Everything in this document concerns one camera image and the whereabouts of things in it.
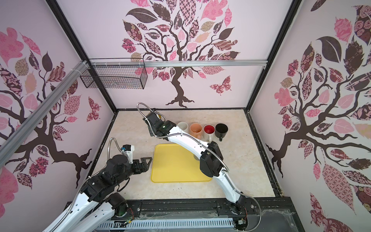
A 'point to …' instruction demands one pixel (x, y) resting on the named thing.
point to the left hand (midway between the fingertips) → (146, 162)
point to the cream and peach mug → (195, 129)
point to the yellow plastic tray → (172, 163)
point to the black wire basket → (117, 77)
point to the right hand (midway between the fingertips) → (155, 124)
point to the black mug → (221, 130)
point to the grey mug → (196, 157)
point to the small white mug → (208, 132)
